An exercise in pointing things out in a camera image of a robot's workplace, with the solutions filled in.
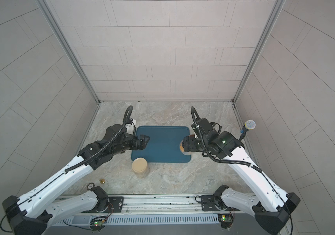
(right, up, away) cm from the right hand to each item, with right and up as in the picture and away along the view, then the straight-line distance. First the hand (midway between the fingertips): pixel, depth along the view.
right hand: (188, 145), depth 69 cm
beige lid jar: (-24, -13, +4) cm, 28 cm away
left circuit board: (-41, -34, -6) cm, 53 cm away
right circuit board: (+18, -35, -1) cm, 39 cm away
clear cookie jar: (-3, -3, +2) cm, 5 cm away
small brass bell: (-45, -21, +7) cm, 50 cm away
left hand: (-20, +3, +3) cm, 21 cm away
